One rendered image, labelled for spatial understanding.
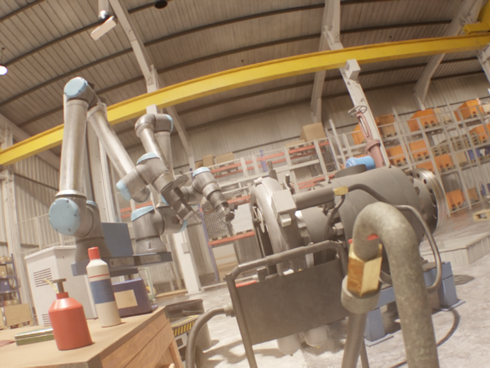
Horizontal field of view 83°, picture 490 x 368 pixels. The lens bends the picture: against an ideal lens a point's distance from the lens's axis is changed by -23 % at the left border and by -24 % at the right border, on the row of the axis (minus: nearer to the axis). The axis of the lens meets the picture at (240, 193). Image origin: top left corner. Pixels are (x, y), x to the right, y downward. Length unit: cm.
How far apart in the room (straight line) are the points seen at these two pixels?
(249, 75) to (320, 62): 219
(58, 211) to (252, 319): 88
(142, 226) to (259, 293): 104
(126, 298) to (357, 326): 81
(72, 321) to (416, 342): 59
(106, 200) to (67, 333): 145
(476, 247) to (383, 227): 271
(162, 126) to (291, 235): 105
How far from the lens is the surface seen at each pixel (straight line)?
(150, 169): 140
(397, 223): 34
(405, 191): 195
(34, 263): 206
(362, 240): 40
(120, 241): 197
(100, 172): 213
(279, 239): 158
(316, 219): 186
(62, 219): 147
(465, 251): 293
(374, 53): 1131
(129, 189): 142
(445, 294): 193
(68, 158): 155
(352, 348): 57
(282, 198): 153
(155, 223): 199
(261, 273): 193
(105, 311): 98
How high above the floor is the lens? 58
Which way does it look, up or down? 11 degrees up
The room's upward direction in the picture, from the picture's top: 14 degrees counter-clockwise
